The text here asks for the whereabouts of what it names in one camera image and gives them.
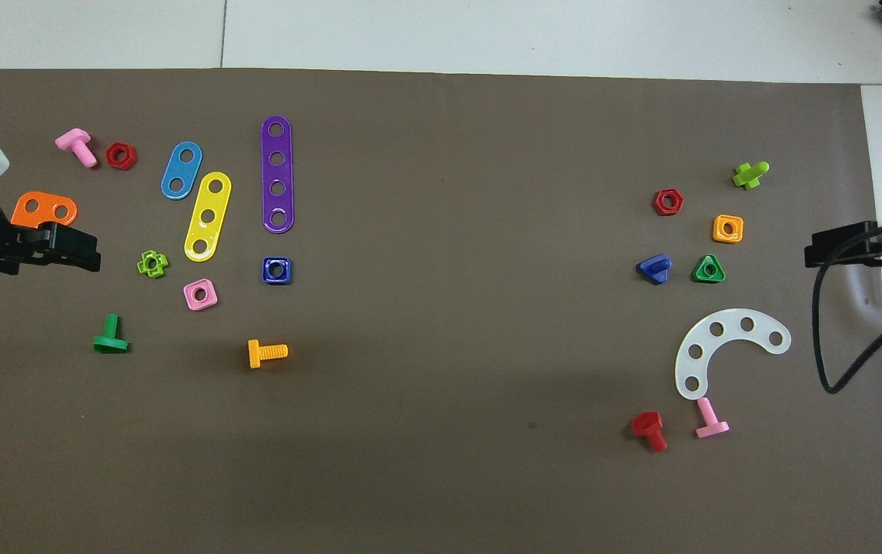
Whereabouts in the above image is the orange plastic toy screw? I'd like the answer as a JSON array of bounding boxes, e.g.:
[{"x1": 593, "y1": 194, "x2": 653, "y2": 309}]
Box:
[{"x1": 248, "y1": 339, "x2": 289, "y2": 369}]

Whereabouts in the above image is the pink plastic toy screw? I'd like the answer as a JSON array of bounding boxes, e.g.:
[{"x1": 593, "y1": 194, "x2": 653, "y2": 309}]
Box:
[
  {"x1": 695, "y1": 397, "x2": 730, "y2": 439},
  {"x1": 55, "y1": 128, "x2": 99, "y2": 169}
]

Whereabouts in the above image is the lime cross-head toy screw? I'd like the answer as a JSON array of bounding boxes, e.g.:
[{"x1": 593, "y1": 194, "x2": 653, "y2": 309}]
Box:
[{"x1": 732, "y1": 161, "x2": 770, "y2": 190}]

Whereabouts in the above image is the green triangular toy nut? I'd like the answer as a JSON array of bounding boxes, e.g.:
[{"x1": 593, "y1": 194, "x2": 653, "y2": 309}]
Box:
[{"x1": 692, "y1": 254, "x2": 727, "y2": 284}]

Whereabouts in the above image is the blue triangle-head toy screw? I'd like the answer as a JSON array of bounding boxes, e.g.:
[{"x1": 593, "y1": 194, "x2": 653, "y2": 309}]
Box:
[{"x1": 636, "y1": 253, "x2": 673, "y2": 285}]

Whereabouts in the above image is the white curved five-hole plate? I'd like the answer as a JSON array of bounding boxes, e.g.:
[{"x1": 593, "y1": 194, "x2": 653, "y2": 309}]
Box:
[{"x1": 674, "y1": 309, "x2": 792, "y2": 402}]

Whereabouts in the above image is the blue two-hole toy strip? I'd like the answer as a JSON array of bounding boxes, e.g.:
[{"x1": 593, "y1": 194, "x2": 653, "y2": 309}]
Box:
[{"x1": 160, "y1": 141, "x2": 203, "y2": 201}]

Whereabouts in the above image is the pink square toy nut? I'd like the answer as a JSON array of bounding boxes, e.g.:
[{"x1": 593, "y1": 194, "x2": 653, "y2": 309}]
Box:
[{"x1": 183, "y1": 278, "x2": 219, "y2": 312}]

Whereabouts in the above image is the orange heart-shaped two-hole plate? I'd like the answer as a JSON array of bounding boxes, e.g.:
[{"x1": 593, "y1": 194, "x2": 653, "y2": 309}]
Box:
[{"x1": 10, "y1": 191, "x2": 79, "y2": 229}]

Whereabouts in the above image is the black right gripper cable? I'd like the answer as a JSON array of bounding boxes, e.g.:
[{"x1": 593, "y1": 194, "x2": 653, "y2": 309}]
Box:
[{"x1": 812, "y1": 219, "x2": 882, "y2": 395}]

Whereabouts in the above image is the red hex-head toy screw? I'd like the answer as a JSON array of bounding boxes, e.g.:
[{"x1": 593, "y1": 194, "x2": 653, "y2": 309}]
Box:
[{"x1": 631, "y1": 411, "x2": 668, "y2": 452}]

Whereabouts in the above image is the yellow three-hole toy strip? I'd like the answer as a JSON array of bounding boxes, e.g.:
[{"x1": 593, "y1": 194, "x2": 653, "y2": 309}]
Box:
[{"x1": 183, "y1": 171, "x2": 232, "y2": 263}]

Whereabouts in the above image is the brown table mat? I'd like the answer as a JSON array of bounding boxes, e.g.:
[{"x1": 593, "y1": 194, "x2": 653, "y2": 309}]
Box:
[{"x1": 0, "y1": 68, "x2": 882, "y2": 554}]

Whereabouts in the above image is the purple four-hole toy strip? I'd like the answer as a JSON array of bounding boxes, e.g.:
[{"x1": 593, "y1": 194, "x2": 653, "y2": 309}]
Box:
[{"x1": 260, "y1": 115, "x2": 296, "y2": 234}]

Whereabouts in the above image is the green plastic toy screw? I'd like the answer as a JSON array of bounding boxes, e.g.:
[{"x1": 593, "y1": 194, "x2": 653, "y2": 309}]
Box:
[{"x1": 93, "y1": 314, "x2": 130, "y2": 355}]

